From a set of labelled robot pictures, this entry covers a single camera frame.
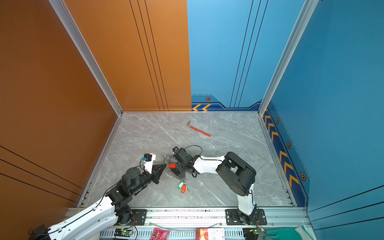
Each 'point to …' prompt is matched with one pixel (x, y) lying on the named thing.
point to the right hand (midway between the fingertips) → (180, 163)
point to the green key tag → (180, 184)
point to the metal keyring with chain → (164, 157)
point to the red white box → (210, 234)
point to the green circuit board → (120, 232)
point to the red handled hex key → (199, 130)
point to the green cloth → (283, 233)
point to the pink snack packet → (158, 234)
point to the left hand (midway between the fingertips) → (166, 164)
